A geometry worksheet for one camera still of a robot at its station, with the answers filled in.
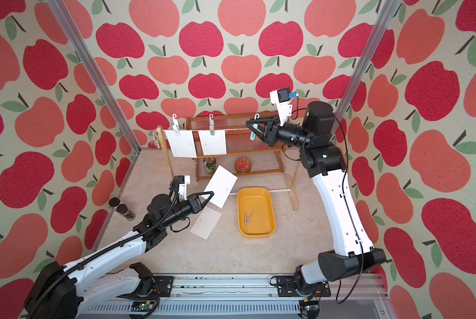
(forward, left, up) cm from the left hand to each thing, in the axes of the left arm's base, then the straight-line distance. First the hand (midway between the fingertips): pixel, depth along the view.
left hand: (214, 199), depth 71 cm
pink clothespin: (+3, -13, -23) cm, 26 cm away
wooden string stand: (+19, -38, -21) cm, 47 cm away
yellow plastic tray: (+7, -18, -23) cm, 30 cm away
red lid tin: (+34, -12, -19) cm, 40 cm away
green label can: (+29, +6, -14) cm, 33 cm away
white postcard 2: (+2, +6, -24) cm, 25 cm away
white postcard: (+7, -2, -1) cm, 8 cm away
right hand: (+8, -12, +27) cm, 30 cm away
